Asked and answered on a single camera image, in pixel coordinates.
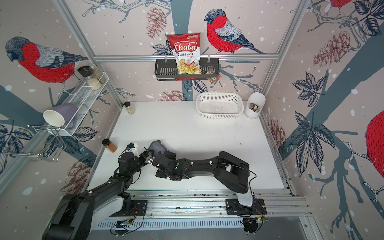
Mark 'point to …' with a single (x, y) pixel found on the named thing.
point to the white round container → (255, 103)
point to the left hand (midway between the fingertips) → (154, 149)
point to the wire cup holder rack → (46, 142)
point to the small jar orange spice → (110, 146)
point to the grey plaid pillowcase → (159, 150)
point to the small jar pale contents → (130, 109)
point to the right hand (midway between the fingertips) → (163, 159)
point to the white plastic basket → (219, 105)
